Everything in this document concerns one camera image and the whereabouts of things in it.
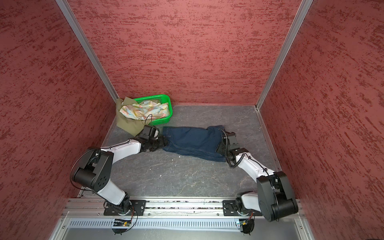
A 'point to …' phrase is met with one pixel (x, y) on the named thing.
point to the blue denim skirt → (200, 142)
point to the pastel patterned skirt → (146, 110)
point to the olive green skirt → (130, 125)
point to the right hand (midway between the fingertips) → (218, 151)
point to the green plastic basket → (161, 99)
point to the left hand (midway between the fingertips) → (165, 145)
